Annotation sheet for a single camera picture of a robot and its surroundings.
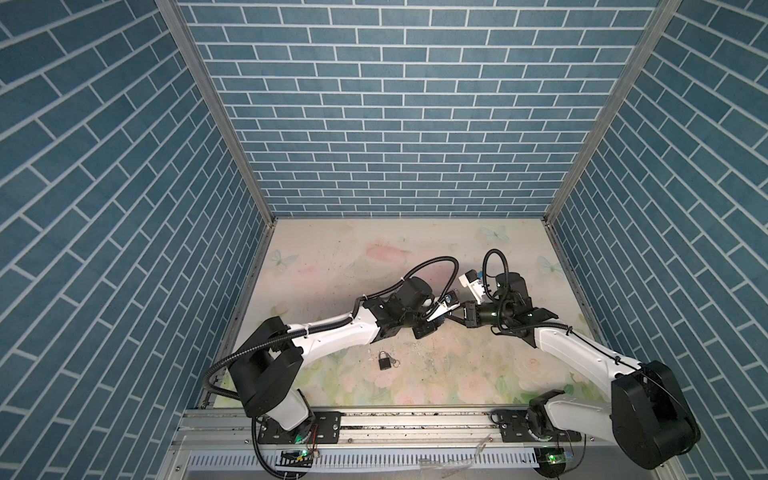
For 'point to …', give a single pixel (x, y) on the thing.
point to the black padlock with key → (385, 361)
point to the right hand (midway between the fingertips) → (443, 314)
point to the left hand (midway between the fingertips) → (441, 313)
